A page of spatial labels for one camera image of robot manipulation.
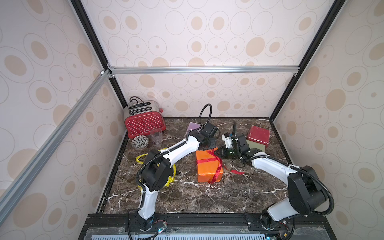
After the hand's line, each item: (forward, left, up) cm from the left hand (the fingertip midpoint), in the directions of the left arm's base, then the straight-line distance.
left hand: (216, 143), depth 89 cm
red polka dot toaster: (+18, +48, +4) cm, 51 cm away
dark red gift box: (+11, -30, -5) cm, 33 cm away
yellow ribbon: (-18, +28, -13) cm, 36 cm away
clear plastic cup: (+14, +40, -11) cm, 44 cm away
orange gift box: (-16, +6, -4) cm, 17 cm away
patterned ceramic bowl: (+8, +51, -11) cm, 53 cm away
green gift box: (+4, -29, -8) cm, 30 cm away
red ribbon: (-13, -1, -1) cm, 14 cm away
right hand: (-4, -2, -2) cm, 5 cm away
